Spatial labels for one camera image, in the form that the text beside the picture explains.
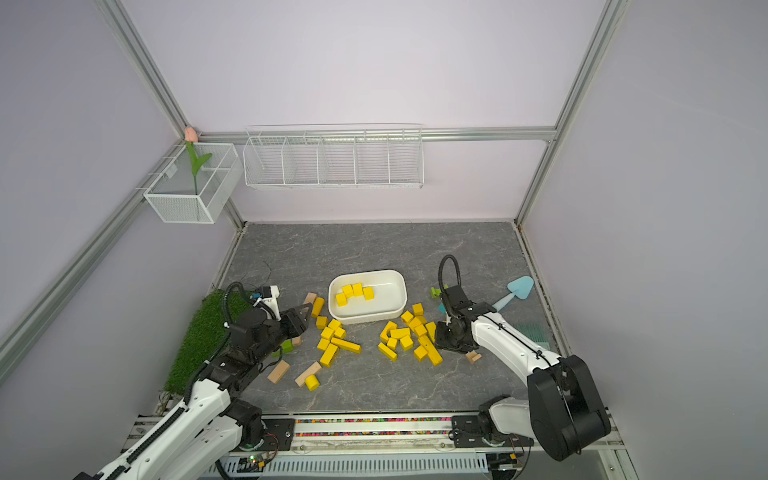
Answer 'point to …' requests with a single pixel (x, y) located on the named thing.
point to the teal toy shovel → (519, 288)
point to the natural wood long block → (311, 370)
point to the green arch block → (435, 291)
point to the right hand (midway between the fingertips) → (443, 340)
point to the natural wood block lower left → (278, 372)
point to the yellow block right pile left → (388, 352)
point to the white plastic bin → (390, 296)
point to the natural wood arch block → (473, 356)
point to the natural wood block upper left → (310, 298)
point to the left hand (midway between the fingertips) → (307, 309)
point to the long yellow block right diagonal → (427, 349)
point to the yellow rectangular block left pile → (328, 355)
